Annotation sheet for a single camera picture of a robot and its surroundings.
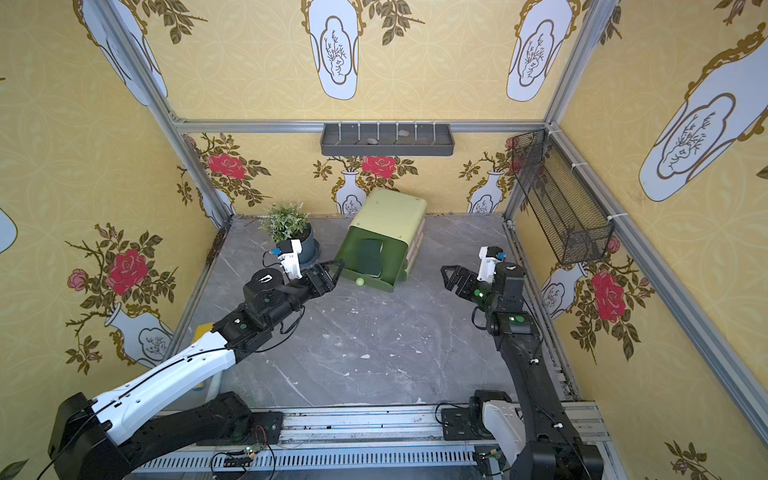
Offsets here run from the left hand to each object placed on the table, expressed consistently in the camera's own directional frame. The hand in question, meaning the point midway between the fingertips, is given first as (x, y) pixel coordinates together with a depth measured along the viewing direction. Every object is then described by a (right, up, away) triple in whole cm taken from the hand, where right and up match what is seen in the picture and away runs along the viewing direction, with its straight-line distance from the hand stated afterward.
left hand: (343, 266), depth 72 cm
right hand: (+28, -2, +7) cm, 29 cm away
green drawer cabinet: (+13, +14, +22) cm, 29 cm away
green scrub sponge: (+6, +1, +18) cm, 19 cm away
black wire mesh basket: (+73, +15, +31) cm, 80 cm away
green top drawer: (+13, 0, +18) cm, 22 cm away
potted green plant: (-21, +13, +23) cm, 33 cm away
